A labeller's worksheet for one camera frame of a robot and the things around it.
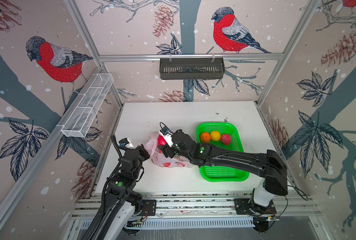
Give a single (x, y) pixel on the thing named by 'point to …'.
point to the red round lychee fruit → (225, 139)
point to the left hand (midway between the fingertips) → (143, 144)
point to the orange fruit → (205, 137)
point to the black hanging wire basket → (203, 68)
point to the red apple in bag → (161, 141)
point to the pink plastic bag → (151, 143)
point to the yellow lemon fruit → (215, 135)
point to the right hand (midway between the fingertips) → (161, 142)
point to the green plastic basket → (226, 173)
